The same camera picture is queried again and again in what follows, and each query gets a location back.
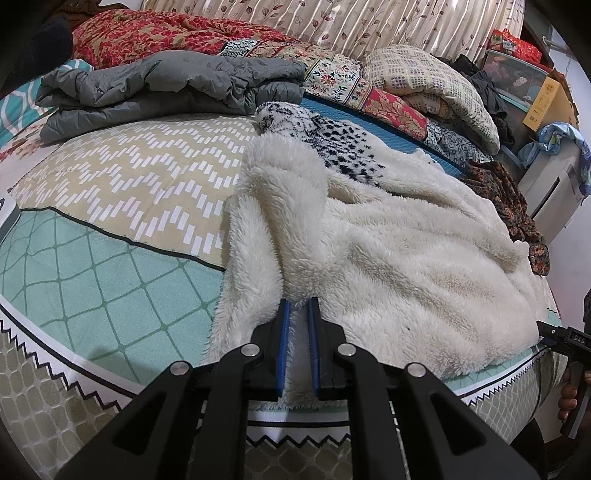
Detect white fleece jacket navy pattern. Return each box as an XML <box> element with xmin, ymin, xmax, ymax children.
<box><xmin>207</xmin><ymin>102</ymin><xmax>549</xmax><ymax>379</ymax></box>

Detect person's right hand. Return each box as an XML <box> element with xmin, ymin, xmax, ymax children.
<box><xmin>558</xmin><ymin>367</ymin><xmax>591</xmax><ymax>430</ymax></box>

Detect white cabinet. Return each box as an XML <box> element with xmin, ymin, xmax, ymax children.
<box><xmin>518</xmin><ymin>139</ymin><xmax>584</xmax><ymax>244</ymax></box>

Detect beige teal patterned bedsheet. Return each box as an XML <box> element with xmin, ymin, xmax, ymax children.
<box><xmin>0</xmin><ymin>112</ymin><xmax>569</xmax><ymax>480</ymax></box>

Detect dark floral garment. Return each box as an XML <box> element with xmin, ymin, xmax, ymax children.
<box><xmin>462</xmin><ymin>161</ymin><xmax>550</xmax><ymax>276</ymax></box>

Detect light blue cloth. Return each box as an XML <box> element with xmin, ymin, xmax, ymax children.
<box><xmin>518</xmin><ymin>122</ymin><xmax>591</xmax><ymax>197</ymax></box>

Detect yellow cardboard box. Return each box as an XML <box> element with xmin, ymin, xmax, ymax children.
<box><xmin>522</xmin><ymin>70</ymin><xmax>579</xmax><ymax>132</ymax></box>

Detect clear plastic storage bin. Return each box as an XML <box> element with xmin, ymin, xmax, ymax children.
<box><xmin>481</xmin><ymin>50</ymin><xmax>548</xmax><ymax>112</ymax></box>

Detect cream checked folded quilt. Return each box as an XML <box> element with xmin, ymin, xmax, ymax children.
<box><xmin>363</xmin><ymin>44</ymin><xmax>500</xmax><ymax>155</ymax></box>

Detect red snack bag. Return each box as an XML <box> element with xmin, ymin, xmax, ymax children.
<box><xmin>488</xmin><ymin>29</ymin><xmax>542</xmax><ymax>64</ymax></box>

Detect white floral bedsheet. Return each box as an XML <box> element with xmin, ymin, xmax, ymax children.
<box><xmin>0</xmin><ymin>113</ymin><xmax>60</xmax><ymax>192</ymax></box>

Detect blue mat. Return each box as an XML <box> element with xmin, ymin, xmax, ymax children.
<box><xmin>301</xmin><ymin>94</ymin><xmax>465</xmax><ymax>178</ymax></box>

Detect grey puffer jacket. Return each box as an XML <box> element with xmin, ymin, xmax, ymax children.
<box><xmin>36</xmin><ymin>50</ymin><xmax>307</xmax><ymax>144</ymax></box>

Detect teal white patterned pillow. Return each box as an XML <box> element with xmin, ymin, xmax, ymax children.
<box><xmin>0</xmin><ymin>58</ymin><xmax>93</xmax><ymax>149</ymax></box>

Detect red floral quilt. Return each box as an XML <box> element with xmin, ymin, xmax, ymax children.
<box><xmin>73</xmin><ymin>9</ymin><xmax>428</xmax><ymax>141</ymax></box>

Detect beige floral curtain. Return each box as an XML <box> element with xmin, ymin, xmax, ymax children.
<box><xmin>141</xmin><ymin>0</ymin><xmax>526</xmax><ymax>60</ymax></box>

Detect dark navy fuzzy pillow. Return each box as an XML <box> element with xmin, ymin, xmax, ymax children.
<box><xmin>1</xmin><ymin>17</ymin><xmax>73</xmax><ymax>97</ymax></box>

